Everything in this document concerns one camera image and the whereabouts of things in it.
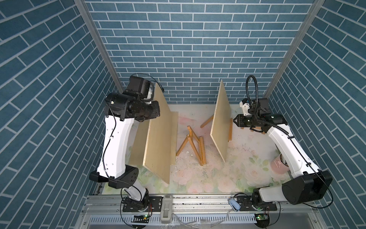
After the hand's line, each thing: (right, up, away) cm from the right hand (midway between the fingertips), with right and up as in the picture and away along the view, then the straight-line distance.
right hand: (237, 120), depth 80 cm
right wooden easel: (+3, -6, +22) cm, 23 cm away
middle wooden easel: (-21, -17, +15) cm, 31 cm away
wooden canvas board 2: (-6, -8, +13) cm, 16 cm away
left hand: (-39, +4, -15) cm, 43 cm away
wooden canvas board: (-41, -16, -19) cm, 48 cm away
